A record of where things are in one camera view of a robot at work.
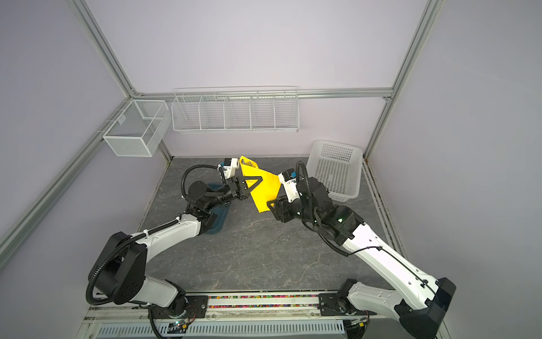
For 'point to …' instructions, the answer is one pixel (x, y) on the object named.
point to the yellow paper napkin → (267, 190)
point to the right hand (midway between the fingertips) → (273, 202)
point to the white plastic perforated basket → (338, 166)
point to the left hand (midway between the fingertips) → (263, 184)
